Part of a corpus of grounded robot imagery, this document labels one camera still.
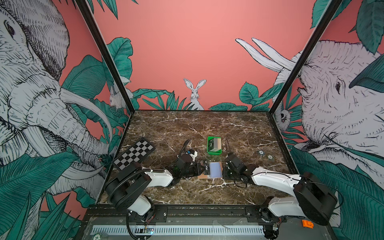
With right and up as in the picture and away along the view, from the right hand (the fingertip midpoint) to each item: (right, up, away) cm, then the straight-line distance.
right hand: (221, 172), depth 87 cm
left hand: (-8, +4, -4) cm, 10 cm away
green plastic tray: (-6, +14, +11) cm, 19 cm away
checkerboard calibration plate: (-53, +10, +6) cm, 54 cm away
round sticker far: (+29, +10, +11) cm, 32 cm away
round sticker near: (+33, +7, +9) cm, 35 cm away
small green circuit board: (-37, -23, -17) cm, 47 cm away
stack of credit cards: (-1, +15, +9) cm, 18 cm away
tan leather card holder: (-3, 0, +1) cm, 3 cm away
